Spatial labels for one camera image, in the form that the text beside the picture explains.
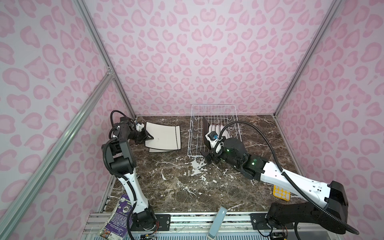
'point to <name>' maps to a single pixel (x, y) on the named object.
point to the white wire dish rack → (219, 118)
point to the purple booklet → (116, 226)
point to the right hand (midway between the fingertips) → (207, 144)
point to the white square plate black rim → (157, 150)
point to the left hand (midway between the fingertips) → (152, 135)
